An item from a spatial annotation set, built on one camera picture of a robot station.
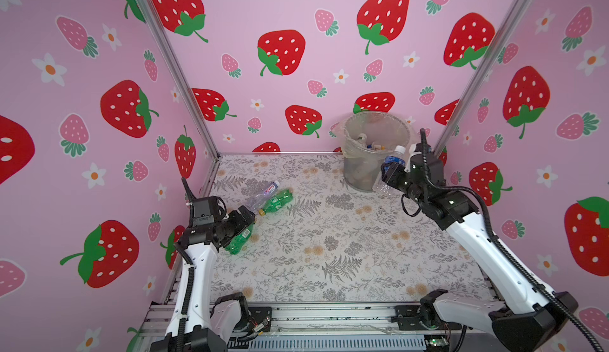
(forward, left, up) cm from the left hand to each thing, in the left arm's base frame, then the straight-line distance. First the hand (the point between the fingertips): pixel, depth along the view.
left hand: (245, 220), depth 79 cm
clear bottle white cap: (+20, -4, -11) cm, 24 cm away
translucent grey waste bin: (+41, -48, +1) cm, 63 cm away
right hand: (+10, -46, +17) cm, 50 cm away
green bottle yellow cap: (+15, -8, -11) cm, 20 cm away
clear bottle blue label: (+3, -44, +15) cm, 46 cm away
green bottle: (-2, +6, -15) cm, 16 cm away
